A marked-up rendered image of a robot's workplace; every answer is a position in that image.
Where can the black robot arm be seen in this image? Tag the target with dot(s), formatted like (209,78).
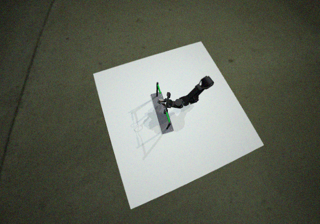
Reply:
(193,96)

